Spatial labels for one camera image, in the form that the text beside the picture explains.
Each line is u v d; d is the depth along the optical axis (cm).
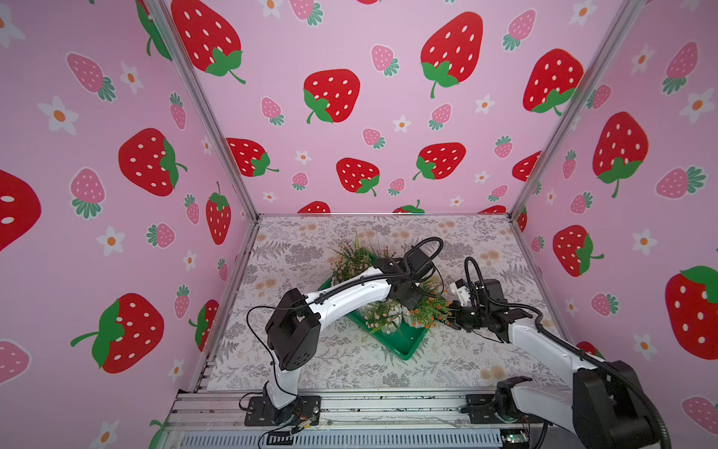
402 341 82
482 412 73
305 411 74
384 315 78
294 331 47
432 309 73
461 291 82
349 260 93
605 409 41
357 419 73
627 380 40
